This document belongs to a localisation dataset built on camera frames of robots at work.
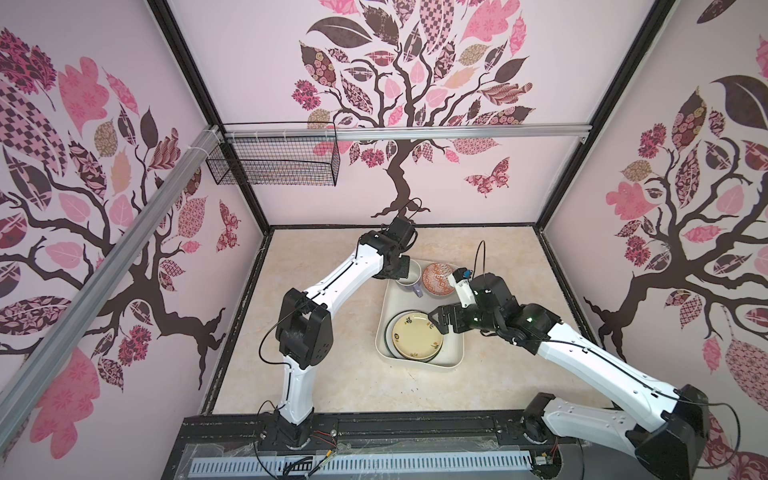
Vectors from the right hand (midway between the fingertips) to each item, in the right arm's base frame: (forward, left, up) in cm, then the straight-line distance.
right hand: (441, 309), depth 76 cm
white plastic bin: (+13, +10, -16) cm, 23 cm away
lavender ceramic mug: (+11, +7, -2) cm, 13 cm away
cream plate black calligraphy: (-1, +6, -14) cm, 15 cm away
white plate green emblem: (0, +14, -16) cm, 21 cm away
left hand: (+15, +12, -4) cm, 19 cm away
